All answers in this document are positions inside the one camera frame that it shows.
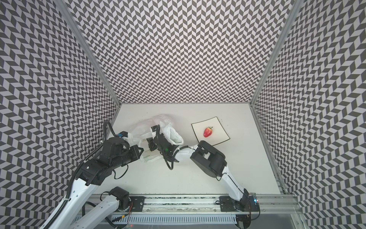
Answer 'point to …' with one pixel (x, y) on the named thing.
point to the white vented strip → (176, 219)
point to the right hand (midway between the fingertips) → (149, 141)
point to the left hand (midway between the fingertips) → (143, 151)
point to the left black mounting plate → (137, 203)
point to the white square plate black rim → (218, 134)
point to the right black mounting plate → (248, 203)
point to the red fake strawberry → (208, 131)
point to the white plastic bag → (142, 130)
